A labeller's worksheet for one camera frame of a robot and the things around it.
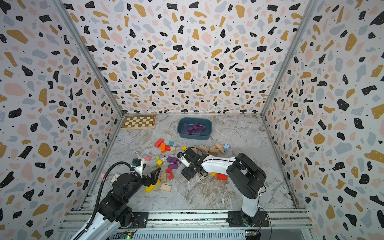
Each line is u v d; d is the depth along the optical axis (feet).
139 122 3.71
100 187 1.75
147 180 2.30
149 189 2.69
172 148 3.29
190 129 3.59
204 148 3.31
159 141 3.39
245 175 1.65
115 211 1.86
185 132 3.56
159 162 3.03
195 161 2.31
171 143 3.40
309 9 2.36
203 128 3.60
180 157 2.69
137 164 2.21
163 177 2.83
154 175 2.37
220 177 2.83
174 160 3.06
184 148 3.29
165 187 2.76
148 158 3.18
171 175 2.89
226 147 3.28
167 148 3.29
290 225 2.43
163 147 3.25
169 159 3.09
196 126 3.62
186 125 3.69
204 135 3.46
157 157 3.10
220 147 3.31
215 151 3.27
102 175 2.92
